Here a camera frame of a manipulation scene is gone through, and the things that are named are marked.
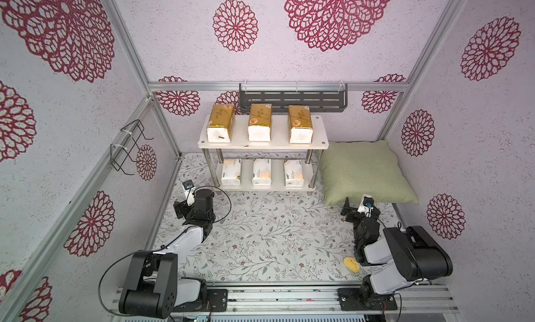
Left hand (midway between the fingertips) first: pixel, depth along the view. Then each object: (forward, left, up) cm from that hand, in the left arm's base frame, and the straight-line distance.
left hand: (187, 198), depth 87 cm
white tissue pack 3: (+13, -45, -1) cm, 47 cm away
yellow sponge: (-24, -66, -10) cm, 71 cm away
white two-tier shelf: (+13, -38, +21) cm, 46 cm away
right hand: (0, -72, -1) cm, 72 cm away
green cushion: (+16, -73, -1) cm, 75 cm away
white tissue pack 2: (+15, -31, -2) cm, 34 cm away
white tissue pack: (+15, -17, -1) cm, 22 cm away
